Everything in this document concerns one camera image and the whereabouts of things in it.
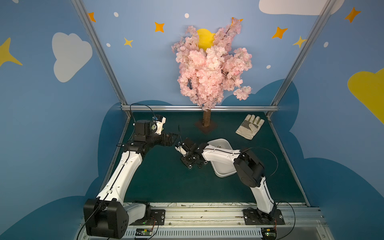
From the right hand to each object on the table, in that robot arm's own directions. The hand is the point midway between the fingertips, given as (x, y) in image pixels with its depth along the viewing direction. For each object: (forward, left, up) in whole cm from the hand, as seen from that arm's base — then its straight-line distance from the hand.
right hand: (185, 157), depth 94 cm
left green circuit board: (-40, +17, -4) cm, 44 cm away
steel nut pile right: (-2, -13, -2) cm, 13 cm away
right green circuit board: (-37, -45, -6) cm, 58 cm away
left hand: (+3, +8, +21) cm, 23 cm away
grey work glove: (+32, -47, -4) cm, 57 cm away
